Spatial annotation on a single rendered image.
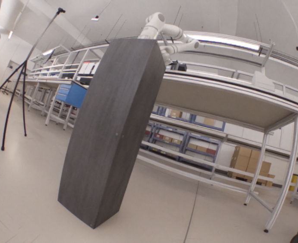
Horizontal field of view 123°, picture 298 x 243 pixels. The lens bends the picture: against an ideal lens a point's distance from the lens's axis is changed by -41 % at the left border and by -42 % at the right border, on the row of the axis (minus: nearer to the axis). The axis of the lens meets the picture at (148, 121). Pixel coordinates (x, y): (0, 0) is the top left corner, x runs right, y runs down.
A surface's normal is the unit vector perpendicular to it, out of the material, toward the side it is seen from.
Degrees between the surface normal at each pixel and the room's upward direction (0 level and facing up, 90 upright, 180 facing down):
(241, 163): 90
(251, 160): 90
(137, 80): 90
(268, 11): 180
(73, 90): 90
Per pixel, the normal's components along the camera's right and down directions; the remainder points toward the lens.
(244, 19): -0.31, 0.94
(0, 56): 0.87, 0.24
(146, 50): -0.27, -0.20
